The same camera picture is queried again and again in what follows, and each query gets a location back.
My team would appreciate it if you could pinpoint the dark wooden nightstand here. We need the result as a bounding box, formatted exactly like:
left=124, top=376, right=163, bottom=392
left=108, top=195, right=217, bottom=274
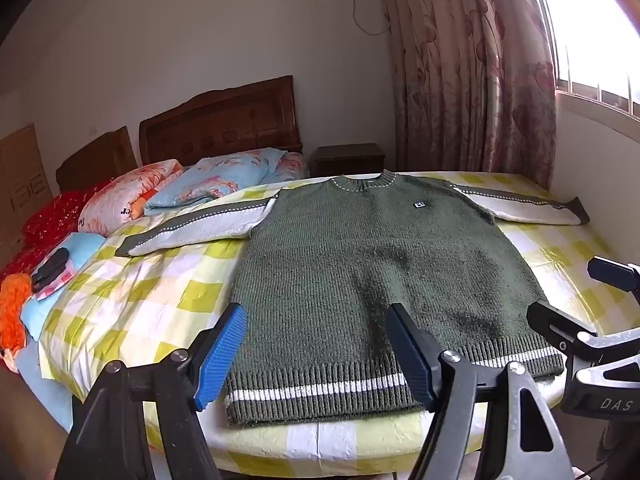
left=310, top=143, right=386, bottom=178

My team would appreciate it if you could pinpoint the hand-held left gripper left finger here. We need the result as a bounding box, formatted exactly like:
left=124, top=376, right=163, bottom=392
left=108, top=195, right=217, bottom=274
left=55, top=302, right=249, bottom=480

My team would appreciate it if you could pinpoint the red patterned blanket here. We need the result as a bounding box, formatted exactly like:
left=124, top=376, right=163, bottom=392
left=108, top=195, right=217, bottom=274
left=0, top=180, right=113, bottom=281

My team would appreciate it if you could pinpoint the yellow checked bed sheet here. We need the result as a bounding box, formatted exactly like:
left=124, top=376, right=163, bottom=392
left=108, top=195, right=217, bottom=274
left=37, top=170, right=640, bottom=463

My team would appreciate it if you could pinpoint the pink checked cloth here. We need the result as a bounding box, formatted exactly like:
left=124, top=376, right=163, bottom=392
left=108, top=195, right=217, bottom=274
left=32, top=255, right=77, bottom=302

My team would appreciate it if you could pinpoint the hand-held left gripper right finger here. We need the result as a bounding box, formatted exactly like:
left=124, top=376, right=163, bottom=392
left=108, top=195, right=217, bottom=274
left=386, top=302, right=576, bottom=480

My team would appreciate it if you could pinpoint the green knitted sweater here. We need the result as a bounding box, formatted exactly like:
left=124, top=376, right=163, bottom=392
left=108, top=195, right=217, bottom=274
left=115, top=170, right=591, bottom=428

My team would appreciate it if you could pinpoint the small wooden headboard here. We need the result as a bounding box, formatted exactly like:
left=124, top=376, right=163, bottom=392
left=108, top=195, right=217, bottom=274
left=55, top=126, right=138, bottom=194

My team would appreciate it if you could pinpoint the blue floral folded quilt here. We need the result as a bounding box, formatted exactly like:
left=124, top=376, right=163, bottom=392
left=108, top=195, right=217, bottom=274
left=144, top=147, right=288, bottom=211

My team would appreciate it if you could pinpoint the large carved wooden headboard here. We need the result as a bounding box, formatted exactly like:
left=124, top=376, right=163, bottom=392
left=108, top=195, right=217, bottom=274
left=139, top=76, right=304, bottom=167

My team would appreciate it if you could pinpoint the black folded item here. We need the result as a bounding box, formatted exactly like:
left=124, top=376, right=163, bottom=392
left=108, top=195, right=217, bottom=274
left=31, top=247, right=71, bottom=293

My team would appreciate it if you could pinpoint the orange fluffy toy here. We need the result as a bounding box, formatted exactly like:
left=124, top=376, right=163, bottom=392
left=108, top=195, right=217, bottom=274
left=0, top=274, right=40, bottom=356

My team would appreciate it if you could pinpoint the barred window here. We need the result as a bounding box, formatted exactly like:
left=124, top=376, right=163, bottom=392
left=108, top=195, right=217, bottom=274
left=525, top=0, right=640, bottom=121

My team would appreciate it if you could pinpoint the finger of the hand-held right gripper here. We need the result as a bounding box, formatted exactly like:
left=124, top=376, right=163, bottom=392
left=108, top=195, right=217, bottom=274
left=587, top=256, right=640, bottom=307
left=526, top=300, right=599, bottom=361

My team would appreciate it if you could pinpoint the light blue plain sheet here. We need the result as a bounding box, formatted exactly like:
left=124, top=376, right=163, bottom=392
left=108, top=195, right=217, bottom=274
left=15, top=232, right=107, bottom=431

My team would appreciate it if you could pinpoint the pink floral curtain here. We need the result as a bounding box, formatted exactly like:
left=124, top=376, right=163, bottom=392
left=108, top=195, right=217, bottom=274
left=375, top=0, right=558, bottom=187

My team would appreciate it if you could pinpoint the blue floral bed sheet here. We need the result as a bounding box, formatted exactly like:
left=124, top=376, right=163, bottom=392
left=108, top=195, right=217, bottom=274
left=277, top=152, right=306, bottom=182

